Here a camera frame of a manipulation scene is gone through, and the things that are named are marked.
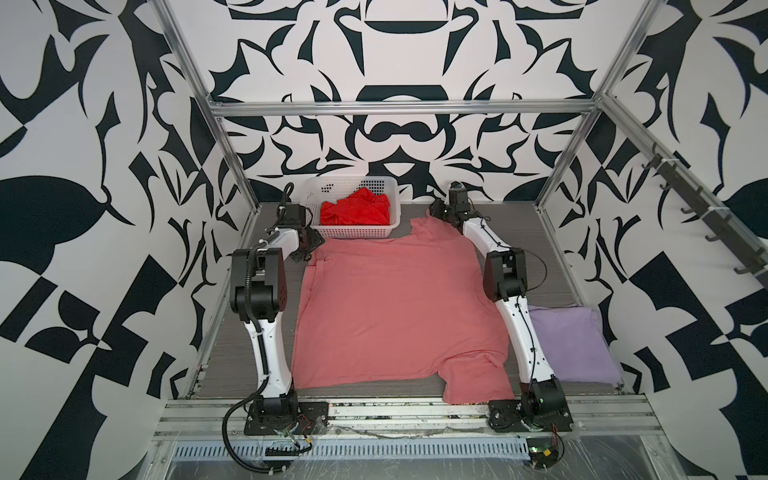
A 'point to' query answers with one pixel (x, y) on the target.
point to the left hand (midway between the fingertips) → (312, 237)
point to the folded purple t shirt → (572, 341)
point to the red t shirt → (362, 207)
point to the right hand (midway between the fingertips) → (433, 201)
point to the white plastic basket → (333, 188)
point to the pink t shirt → (403, 310)
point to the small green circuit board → (543, 452)
